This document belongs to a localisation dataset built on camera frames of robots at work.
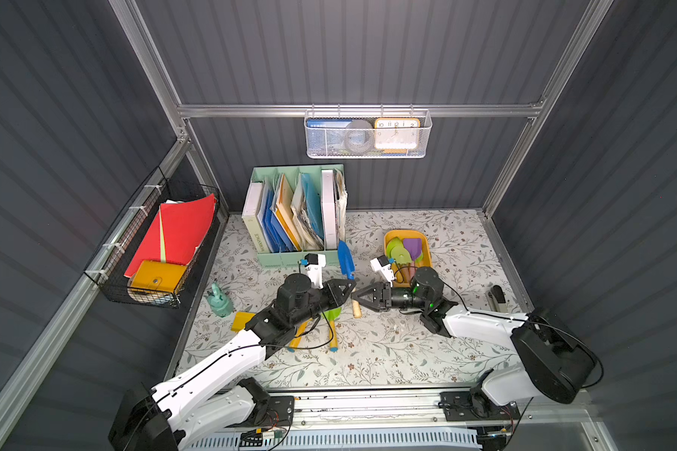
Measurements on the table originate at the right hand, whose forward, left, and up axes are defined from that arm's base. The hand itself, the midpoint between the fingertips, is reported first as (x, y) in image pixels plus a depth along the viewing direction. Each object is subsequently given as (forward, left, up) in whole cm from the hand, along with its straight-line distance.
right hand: (360, 299), depth 72 cm
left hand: (+3, +2, +3) cm, 4 cm away
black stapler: (+10, -45, -18) cm, 50 cm away
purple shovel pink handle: (+31, -22, -18) cm, 42 cm away
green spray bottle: (+5, +43, -13) cm, 45 cm away
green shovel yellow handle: (+28, -15, -19) cm, 37 cm away
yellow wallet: (0, +47, +11) cm, 49 cm away
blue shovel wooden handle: (+8, +3, +4) cm, 9 cm away
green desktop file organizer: (+30, +21, +2) cm, 37 cm away
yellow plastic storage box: (+37, -20, -18) cm, 46 cm away
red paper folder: (+14, +49, +9) cm, 52 cm away
